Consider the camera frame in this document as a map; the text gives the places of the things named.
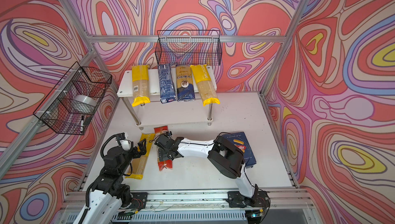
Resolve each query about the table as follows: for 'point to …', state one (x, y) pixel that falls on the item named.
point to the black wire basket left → (71, 106)
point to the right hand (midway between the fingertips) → (170, 157)
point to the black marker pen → (82, 124)
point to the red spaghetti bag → (162, 165)
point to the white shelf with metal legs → (212, 73)
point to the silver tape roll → (85, 100)
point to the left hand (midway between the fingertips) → (139, 140)
